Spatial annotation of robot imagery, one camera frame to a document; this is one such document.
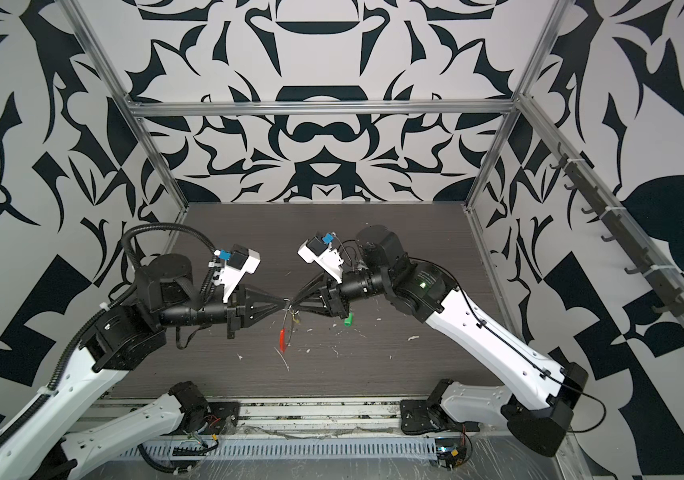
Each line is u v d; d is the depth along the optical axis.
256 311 0.54
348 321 0.91
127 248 0.40
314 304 0.53
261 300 0.55
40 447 0.39
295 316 0.56
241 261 0.49
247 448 0.71
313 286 0.55
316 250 0.51
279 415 0.76
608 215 0.59
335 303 0.50
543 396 0.38
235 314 0.48
